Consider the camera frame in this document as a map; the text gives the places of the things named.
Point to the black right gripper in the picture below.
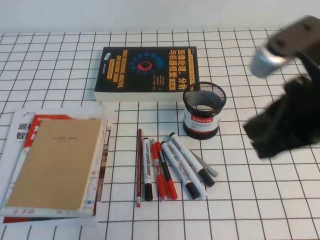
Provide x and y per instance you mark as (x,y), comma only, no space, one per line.
(292,121)

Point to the black mesh pen holder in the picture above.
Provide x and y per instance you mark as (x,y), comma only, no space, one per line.
(203,102)

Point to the grey gel pen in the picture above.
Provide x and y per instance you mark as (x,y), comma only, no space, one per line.
(208,167)

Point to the white marker pen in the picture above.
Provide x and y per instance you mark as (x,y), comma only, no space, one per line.
(189,170)

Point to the black red fineliner pen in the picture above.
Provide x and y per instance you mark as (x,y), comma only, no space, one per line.
(168,182)

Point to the red marker pen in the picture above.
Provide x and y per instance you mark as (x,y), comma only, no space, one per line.
(161,185)

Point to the white marker black cap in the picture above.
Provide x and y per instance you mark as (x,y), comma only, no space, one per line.
(173,158)
(148,192)

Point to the red pencil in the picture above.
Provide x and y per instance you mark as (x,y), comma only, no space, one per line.
(139,172)

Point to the black thick textbook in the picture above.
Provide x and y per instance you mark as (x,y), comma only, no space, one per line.
(146,74)

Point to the brown kraft notebook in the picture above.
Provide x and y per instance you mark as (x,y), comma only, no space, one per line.
(55,172)

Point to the white cover booklet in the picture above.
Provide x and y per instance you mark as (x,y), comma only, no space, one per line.
(17,145)

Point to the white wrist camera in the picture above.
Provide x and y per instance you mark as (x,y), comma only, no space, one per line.
(299,40)

